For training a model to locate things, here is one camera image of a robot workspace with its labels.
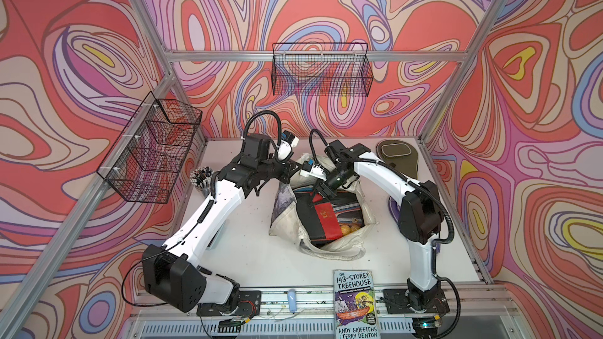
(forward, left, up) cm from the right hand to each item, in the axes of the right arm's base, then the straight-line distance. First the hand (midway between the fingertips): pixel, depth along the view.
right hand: (315, 205), depth 81 cm
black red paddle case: (-6, -2, +2) cm, 7 cm away
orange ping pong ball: (-10, -9, +1) cm, 13 cm away
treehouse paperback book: (-32, -11, -11) cm, 35 cm away
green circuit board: (-33, +28, -15) cm, 46 cm away
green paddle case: (+31, -43, -11) cm, 54 cm away
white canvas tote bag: (-8, +10, +7) cm, 15 cm away
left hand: (+6, +4, +14) cm, 16 cm away
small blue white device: (-26, +9, -10) cm, 30 cm away
